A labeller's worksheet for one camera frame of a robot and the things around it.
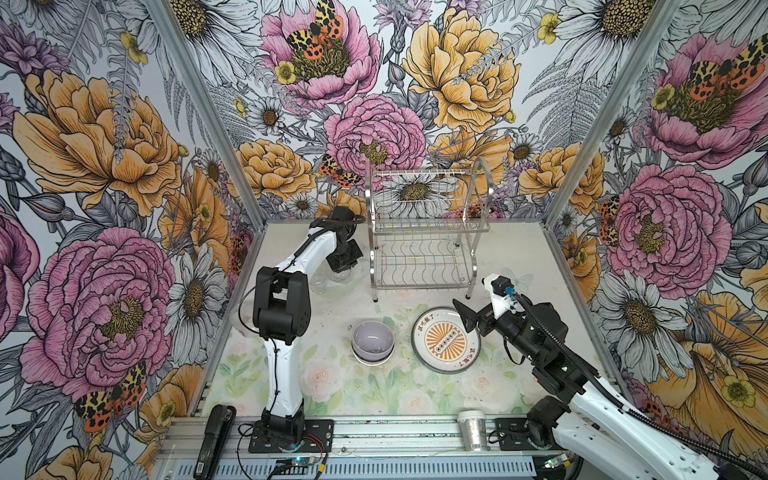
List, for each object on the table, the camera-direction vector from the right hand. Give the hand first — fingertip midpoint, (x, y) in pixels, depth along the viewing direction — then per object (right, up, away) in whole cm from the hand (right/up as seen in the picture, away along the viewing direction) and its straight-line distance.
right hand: (469, 299), depth 74 cm
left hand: (-31, +5, +23) cm, 39 cm away
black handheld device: (-62, -32, +2) cm, 70 cm away
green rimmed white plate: (-3, -21, +9) cm, 23 cm away
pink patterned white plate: (-4, -15, +15) cm, 22 cm away
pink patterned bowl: (-24, -18, +6) cm, 30 cm away
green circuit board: (-40, -38, -2) cm, 55 cm away
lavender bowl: (-24, -13, +12) cm, 30 cm away
